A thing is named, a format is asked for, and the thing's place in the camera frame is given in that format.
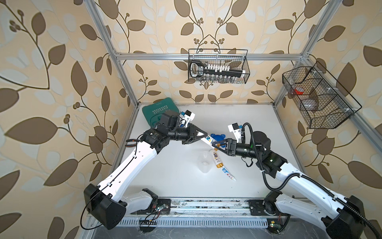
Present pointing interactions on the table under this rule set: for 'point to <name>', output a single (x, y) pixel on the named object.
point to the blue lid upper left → (218, 137)
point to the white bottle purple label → (219, 164)
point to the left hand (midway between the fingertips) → (204, 133)
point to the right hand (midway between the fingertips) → (213, 146)
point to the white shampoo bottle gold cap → (209, 141)
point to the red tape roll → (299, 90)
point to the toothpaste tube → (226, 171)
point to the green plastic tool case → (152, 112)
